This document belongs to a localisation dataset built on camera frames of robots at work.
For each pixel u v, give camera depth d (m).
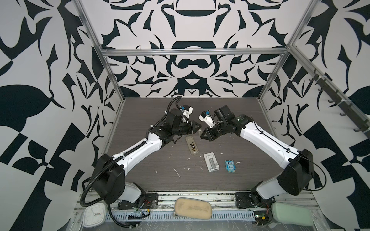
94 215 0.67
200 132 0.77
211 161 0.87
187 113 0.72
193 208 0.69
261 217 0.71
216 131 0.67
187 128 0.68
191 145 0.93
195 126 0.76
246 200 0.74
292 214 0.68
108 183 0.41
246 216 0.71
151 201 0.73
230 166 0.85
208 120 0.72
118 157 0.44
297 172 0.41
